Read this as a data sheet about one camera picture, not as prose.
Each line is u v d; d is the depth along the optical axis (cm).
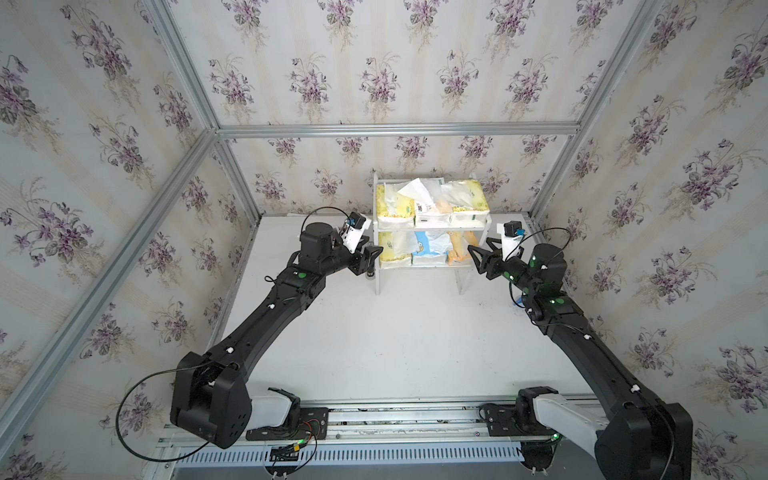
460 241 86
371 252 69
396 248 86
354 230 65
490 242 78
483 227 73
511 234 64
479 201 72
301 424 72
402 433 73
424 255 82
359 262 68
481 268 71
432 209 70
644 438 38
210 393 40
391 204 71
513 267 68
